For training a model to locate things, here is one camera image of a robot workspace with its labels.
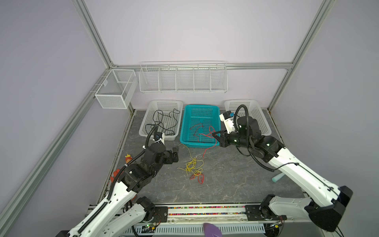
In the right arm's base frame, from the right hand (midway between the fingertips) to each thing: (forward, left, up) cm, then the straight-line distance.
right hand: (213, 135), depth 69 cm
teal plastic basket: (+32, +6, -29) cm, 44 cm away
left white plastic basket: (+33, +30, -19) cm, 49 cm away
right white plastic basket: (+40, -36, -25) cm, 60 cm away
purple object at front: (-34, +1, -32) cm, 47 cm away
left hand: (-4, +21, -7) cm, 23 cm away
